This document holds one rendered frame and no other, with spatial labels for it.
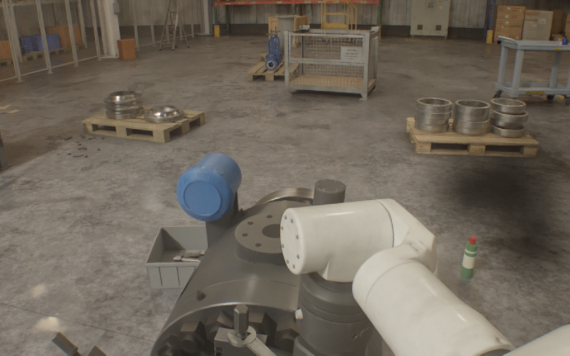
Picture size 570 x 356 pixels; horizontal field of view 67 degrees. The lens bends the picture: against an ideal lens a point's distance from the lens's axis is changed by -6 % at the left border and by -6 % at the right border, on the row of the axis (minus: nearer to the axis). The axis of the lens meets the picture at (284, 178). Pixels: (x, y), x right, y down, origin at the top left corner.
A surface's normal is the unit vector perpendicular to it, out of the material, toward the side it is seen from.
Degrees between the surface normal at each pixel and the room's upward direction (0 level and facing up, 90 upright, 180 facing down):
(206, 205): 90
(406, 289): 25
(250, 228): 0
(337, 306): 89
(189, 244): 90
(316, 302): 87
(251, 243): 0
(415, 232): 4
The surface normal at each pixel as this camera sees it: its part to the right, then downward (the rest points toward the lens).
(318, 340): -0.49, 0.32
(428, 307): -0.39, -0.86
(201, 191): -0.15, 0.39
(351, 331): 0.26, 0.40
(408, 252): 0.06, -0.92
